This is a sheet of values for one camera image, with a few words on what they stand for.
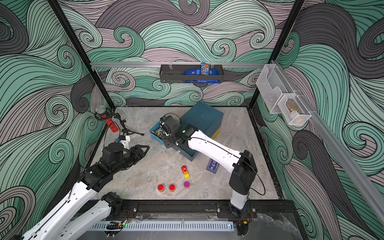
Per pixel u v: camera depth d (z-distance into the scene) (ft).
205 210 2.44
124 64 3.12
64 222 1.42
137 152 2.10
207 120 2.73
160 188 2.56
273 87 2.54
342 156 1.61
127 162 2.00
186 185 2.59
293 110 2.12
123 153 1.85
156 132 3.37
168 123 1.88
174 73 3.12
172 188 2.56
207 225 2.29
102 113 2.72
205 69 2.94
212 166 2.86
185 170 2.79
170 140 1.81
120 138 2.19
